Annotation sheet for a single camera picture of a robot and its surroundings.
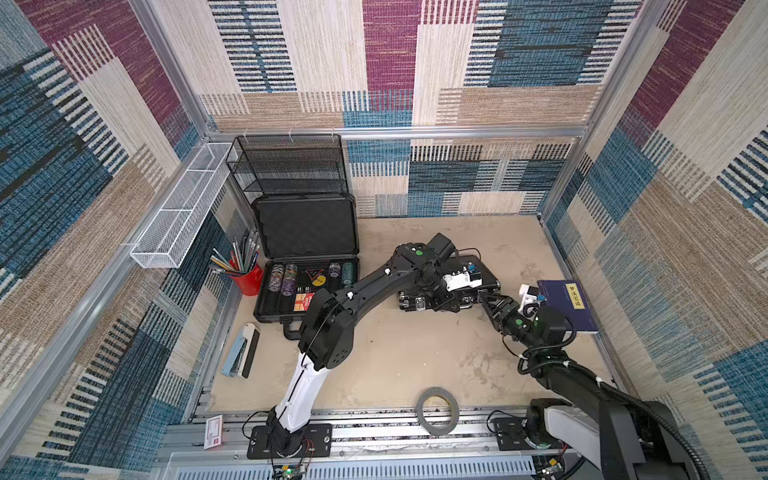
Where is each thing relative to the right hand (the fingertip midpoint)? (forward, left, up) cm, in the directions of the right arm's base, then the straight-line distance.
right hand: (482, 301), depth 85 cm
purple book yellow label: (+7, -31, -11) cm, 34 cm away
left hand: (-2, +7, +1) cm, 7 cm away
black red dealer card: (+17, +51, -9) cm, 55 cm away
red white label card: (-29, +69, -10) cm, 76 cm away
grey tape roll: (-25, +10, -9) cm, 29 cm away
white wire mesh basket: (+6, +77, +23) cm, 81 cm away
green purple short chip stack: (+17, +44, -7) cm, 48 cm away
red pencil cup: (+11, +70, -4) cm, 71 cm away
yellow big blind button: (+14, +49, -10) cm, 52 cm away
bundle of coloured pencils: (+16, +73, -1) cm, 75 cm away
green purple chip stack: (+11, +59, -8) cm, 60 cm away
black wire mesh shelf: (+43, +57, +17) cm, 74 cm away
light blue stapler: (-12, +68, -9) cm, 69 cm away
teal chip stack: (+16, +40, -8) cm, 44 cm away
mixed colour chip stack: (+14, +63, -6) cm, 65 cm away
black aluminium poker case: (0, +18, +1) cm, 18 cm away
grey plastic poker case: (+24, +52, -1) cm, 57 cm away
